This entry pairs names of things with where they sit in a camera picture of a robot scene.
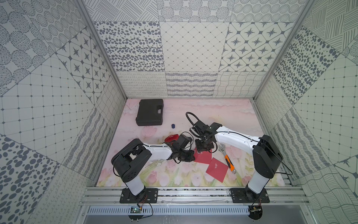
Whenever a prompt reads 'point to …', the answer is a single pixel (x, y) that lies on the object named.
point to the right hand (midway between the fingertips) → (201, 150)
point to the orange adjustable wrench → (222, 148)
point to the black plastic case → (150, 112)
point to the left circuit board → (135, 209)
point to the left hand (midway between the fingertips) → (199, 162)
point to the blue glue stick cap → (173, 126)
